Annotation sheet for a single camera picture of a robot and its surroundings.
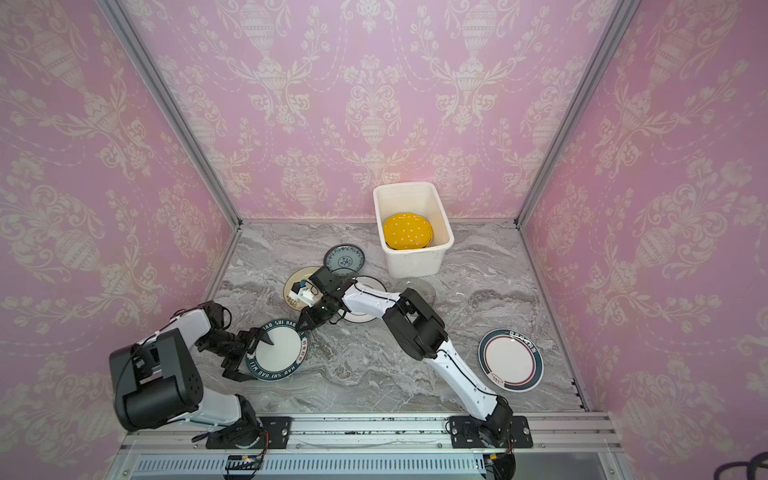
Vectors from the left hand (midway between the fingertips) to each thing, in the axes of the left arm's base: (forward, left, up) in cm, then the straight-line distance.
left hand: (266, 353), depth 85 cm
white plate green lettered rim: (-1, -5, -2) cm, 5 cm away
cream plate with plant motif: (+27, -4, 0) cm, 27 cm away
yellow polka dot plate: (+48, -41, +1) cm, 64 cm away
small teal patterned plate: (+35, -18, -1) cm, 40 cm away
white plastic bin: (+53, -47, +13) cm, 72 cm away
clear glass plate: (+25, -47, -3) cm, 53 cm away
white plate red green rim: (0, -70, 0) cm, 70 cm away
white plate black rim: (+25, -29, -1) cm, 38 cm away
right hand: (+8, -8, 0) cm, 11 cm away
